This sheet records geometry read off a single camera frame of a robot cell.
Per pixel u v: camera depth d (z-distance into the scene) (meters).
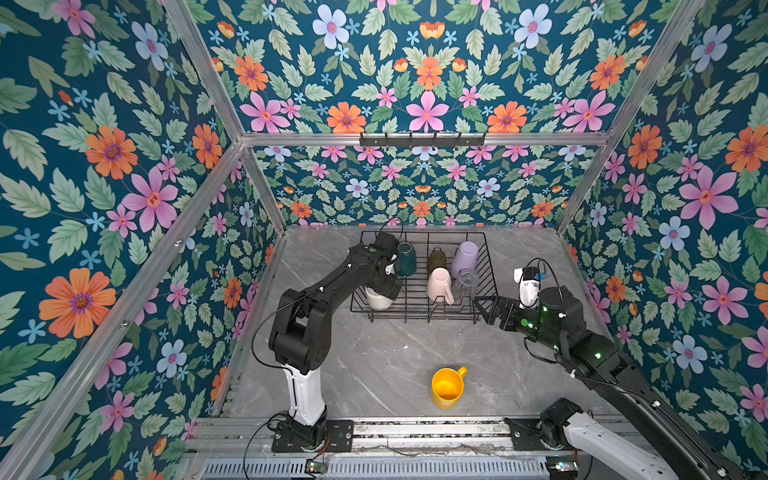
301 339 0.49
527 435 0.73
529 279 0.62
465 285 0.93
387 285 0.83
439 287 0.91
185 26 0.70
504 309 0.60
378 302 0.92
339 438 0.74
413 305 0.99
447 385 0.81
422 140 0.91
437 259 1.01
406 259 0.98
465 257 0.95
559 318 0.49
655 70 0.75
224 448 0.72
